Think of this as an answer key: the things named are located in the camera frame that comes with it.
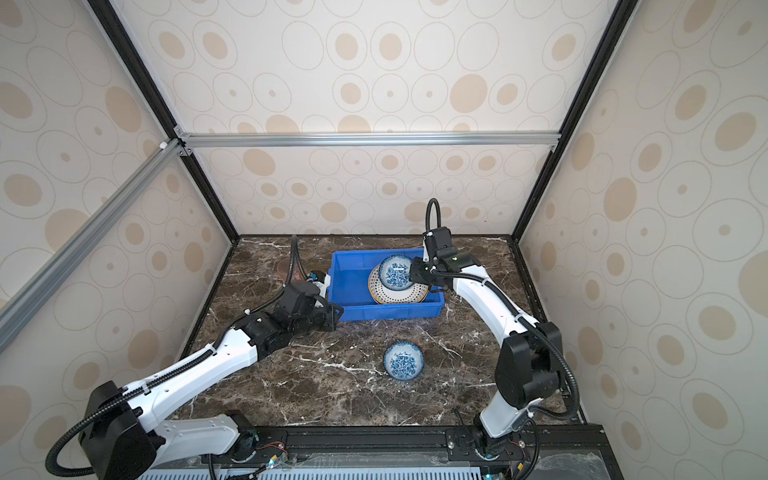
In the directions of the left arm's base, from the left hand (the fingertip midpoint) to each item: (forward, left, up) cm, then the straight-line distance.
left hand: (348, 307), depth 78 cm
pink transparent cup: (+28, +29, -20) cm, 45 cm away
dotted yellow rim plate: (+12, -11, -15) cm, 22 cm away
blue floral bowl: (-8, -15, -18) cm, 25 cm away
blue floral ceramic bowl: (+16, -12, -6) cm, 20 cm away
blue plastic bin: (+26, +4, -20) cm, 33 cm away
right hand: (+13, -18, -2) cm, 22 cm away
